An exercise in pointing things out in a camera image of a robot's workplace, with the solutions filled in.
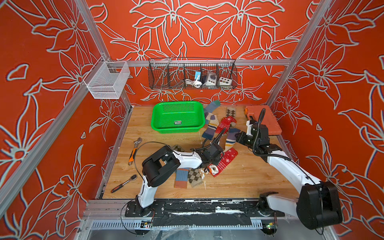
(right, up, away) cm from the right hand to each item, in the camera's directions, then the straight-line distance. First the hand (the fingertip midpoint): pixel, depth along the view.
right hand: (232, 133), depth 84 cm
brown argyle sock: (-22, -24, -1) cm, 33 cm away
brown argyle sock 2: (+7, +15, +30) cm, 34 cm away
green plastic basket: (-34, +10, +28) cm, 46 cm away
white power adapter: (-11, +33, +6) cm, 36 cm away
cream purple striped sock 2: (-7, +6, +23) cm, 24 cm away
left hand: (-8, -14, +7) cm, 17 cm away
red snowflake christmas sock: (+1, +6, +22) cm, 22 cm away
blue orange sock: (-9, +18, +34) cm, 40 cm away
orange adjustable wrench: (-61, -12, +9) cm, 63 cm away
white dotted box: (-3, +33, +10) cm, 35 cm away
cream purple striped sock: (-1, -3, +1) cm, 3 cm away
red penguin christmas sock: (-3, -16, +5) cm, 17 cm away
